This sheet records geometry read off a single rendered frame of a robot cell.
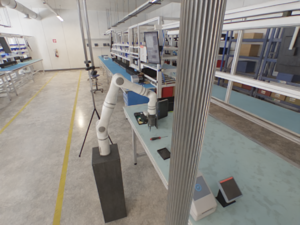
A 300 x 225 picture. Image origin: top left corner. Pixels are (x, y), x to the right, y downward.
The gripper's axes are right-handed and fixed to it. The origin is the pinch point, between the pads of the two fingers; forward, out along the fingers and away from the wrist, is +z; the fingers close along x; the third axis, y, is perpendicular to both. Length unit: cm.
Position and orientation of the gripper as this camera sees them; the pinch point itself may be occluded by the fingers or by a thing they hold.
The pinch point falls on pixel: (149, 130)
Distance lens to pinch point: 146.7
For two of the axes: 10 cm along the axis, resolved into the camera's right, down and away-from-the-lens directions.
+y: 9.5, -1.3, 2.8
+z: 0.0, 9.1, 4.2
